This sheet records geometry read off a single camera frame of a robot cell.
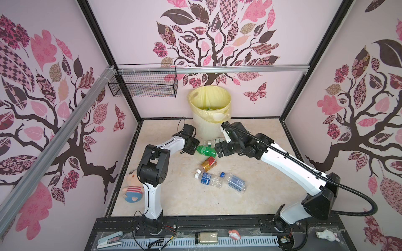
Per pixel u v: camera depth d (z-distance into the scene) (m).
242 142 0.54
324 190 0.40
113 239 0.69
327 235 0.70
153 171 0.53
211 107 1.10
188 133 0.81
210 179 0.84
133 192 0.79
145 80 0.95
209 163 0.90
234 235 0.67
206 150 0.96
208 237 0.68
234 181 0.84
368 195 0.37
